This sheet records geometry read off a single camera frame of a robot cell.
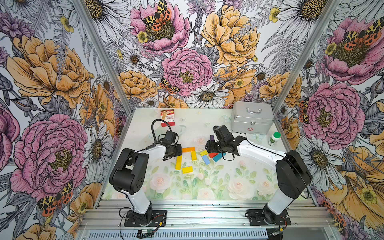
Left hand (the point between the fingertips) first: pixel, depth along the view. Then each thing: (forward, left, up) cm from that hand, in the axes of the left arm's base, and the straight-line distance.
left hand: (178, 155), depth 96 cm
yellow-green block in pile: (+1, -16, +1) cm, 16 cm away
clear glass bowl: (0, +7, +24) cm, 25 cm away
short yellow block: (-1, -10, -1) cm, 10 cm away
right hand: (-2, -19, +8) cm, 21 cm away
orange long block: (+4, -6, 0) cm, 7 cm away
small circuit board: (-40, +14, -3) cm, 43 cm away
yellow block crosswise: (-9, -6, -2) cm, 11 cm away
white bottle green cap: (+7, -61, +7) cm, 61 cm away
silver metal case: (+20, -49, +13) cm, 54 cm away
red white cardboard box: (+32, +10, +3) cm, 33 cm away
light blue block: (-3, -17, 0) cm, 17 cm away
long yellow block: (-5, 0, -1) cm, 5 cm away
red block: (0, -21, +1) cm, 21 cm away
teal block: (+1, -26, -4) cm, 26 cm away
